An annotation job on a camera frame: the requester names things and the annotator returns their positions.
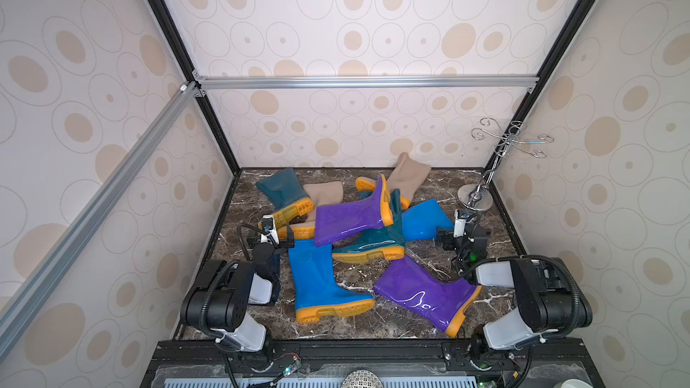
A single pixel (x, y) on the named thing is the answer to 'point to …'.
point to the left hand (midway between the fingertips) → (280, 220)
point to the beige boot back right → (408, 177)
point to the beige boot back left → (322, 193)
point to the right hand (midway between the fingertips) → (463, 227)
